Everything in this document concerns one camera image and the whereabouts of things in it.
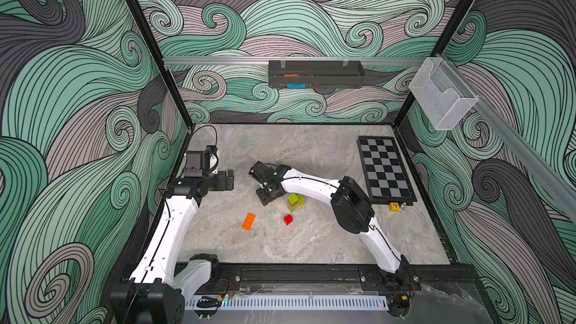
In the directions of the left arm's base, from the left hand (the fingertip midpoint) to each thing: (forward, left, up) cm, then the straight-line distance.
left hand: (219, 175), depth 79 cm
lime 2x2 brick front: (-4, -27, -10) cm, 29 cm away
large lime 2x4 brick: (-4, -30, -15) cm, 34 cm away
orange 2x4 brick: (-11, -10, -17) cm, 22 cm away
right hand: (+1, -17, -17) cm, 24 cm away
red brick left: (-10, -25, -17) cm, 32 cm away
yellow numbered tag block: (-5, -68, -16) cm, 70 cm away
